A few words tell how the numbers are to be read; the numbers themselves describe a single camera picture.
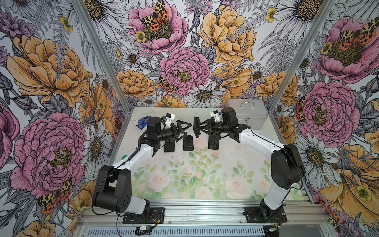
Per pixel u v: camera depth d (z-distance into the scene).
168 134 0.73
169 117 0.79
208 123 0.79
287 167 0.48
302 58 0.90
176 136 0.74
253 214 0.74
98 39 0.83
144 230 0.71
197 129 0.80
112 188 0.43
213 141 0.94
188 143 0.99
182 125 0.73
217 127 0.76
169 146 0.99
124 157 0.53
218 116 0.83
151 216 0.73
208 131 0.78
